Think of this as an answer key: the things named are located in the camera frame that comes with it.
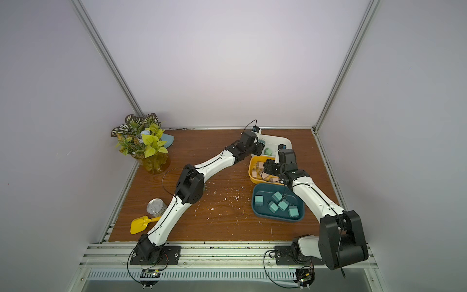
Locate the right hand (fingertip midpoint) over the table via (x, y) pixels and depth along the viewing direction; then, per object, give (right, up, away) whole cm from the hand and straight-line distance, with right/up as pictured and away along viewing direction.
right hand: (270, 160), depth 87 cm
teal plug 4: (+10, -24, -3) cm, 26 cm away
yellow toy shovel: (-61, -29, -6) cm, 68 cm away
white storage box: (+4, +8, +17) cm, 19 cm away
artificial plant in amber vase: (-60, +11, -5) cm, 61 cm away
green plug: (+2, +3, +17) cm, 18 cm away
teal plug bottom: (+1, -22, -4) cm, 22 cm away
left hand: (-1, +8, +11) cm, 14 cm away
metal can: (-54, -21, -5) cm, 58 cm away
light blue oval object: (-61, +12, +27) cm, 67 cm away
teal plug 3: (+6, -21, -1) cm, 22 cm away
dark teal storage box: (-4, -24, -2) cm, 24 cm away
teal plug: (-5, -20, 0) cm, 20 cm away
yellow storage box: (-6, -8, +8) cm, 13 cm away
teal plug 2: (+4, -18, +1) cm, 19 cm away
